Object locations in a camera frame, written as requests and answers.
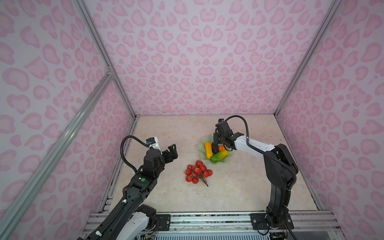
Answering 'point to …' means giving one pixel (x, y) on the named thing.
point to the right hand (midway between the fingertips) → (217, 134)
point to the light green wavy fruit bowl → (202, 150)
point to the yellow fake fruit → (209, 149)
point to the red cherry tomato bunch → (199, 171)
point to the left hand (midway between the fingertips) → (169, 145)
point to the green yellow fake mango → (219, 156)
